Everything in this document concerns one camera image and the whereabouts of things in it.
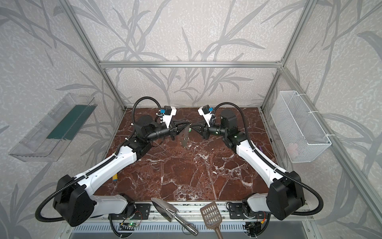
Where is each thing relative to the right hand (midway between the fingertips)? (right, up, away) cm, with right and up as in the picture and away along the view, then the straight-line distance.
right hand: (192, 122), depth 72 cm
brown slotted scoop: (+10, -46, -1) cm, 47 cm away
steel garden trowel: (-12, -44, +1) cm, 46 cm away
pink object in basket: (+50, -14, +2) cm, 52 cm away
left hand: (-1, +1, -4) cm, 4 cm away
